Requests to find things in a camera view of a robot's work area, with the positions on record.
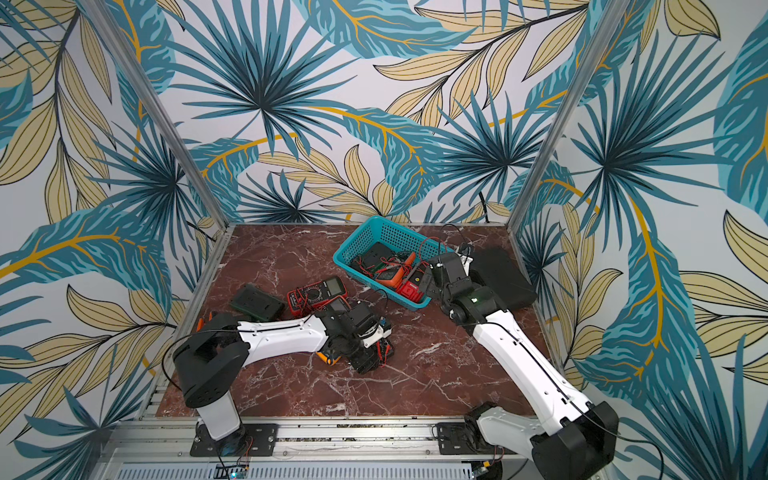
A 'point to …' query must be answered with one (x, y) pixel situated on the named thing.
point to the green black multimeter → (376, 258)
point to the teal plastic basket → (385, 231)
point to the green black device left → (259, 303)
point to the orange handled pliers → (202, 321)
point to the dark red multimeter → (307, 297)
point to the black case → (494, 267)
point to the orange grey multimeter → (394, 275)
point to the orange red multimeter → (339, 304)
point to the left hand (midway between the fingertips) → (366, 361)
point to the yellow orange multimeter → (330, 359)
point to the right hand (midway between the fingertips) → (444, 280)
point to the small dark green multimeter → (383, 350)
